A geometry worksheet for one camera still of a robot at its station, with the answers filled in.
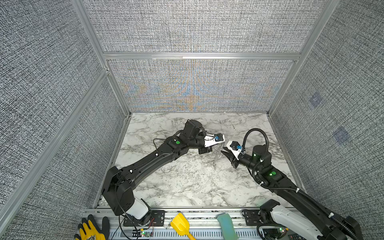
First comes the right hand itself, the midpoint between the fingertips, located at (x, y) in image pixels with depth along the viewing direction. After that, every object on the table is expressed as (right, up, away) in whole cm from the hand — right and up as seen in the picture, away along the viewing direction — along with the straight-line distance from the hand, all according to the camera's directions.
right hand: (223, 147), depth 75 cm
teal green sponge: (+1, -38, -5) cm, 38 cm away
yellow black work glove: (-64, -37, -6) cm, 74 cm away
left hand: (-4, +4, -1) cm, 6 cm away
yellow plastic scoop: (-21, -37, -4) cm, 42 cm away
